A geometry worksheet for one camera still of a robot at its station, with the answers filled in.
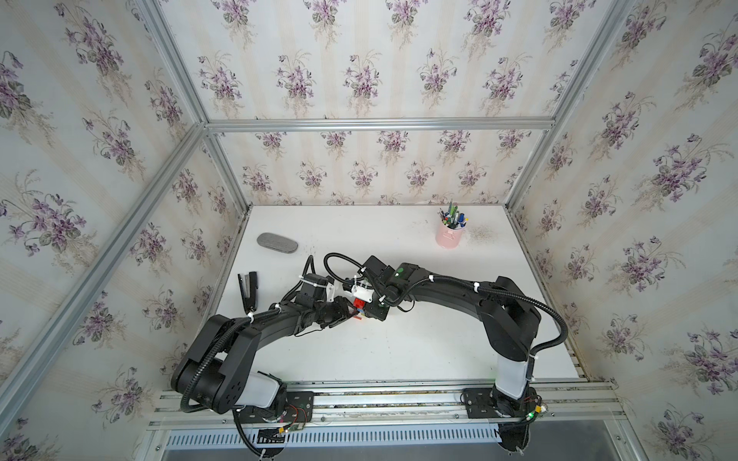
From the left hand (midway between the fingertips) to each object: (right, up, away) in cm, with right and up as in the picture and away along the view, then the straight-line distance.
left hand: (355, 317), depth 88 cm
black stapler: (-37, +9, +7) cm, 38 cm away
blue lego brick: (+2, +3, -4) cm, 6 cm away
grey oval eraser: (-30, +23, +17) cm, 41 cm away
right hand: (+6, +3, -1) cm, 7 cm away
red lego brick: (+2, +7, -9) cm, 12 cm away
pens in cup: (+35, +31, +16) cm, 50 cm away
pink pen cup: (+33, +25, +13) cm, 43 cm away
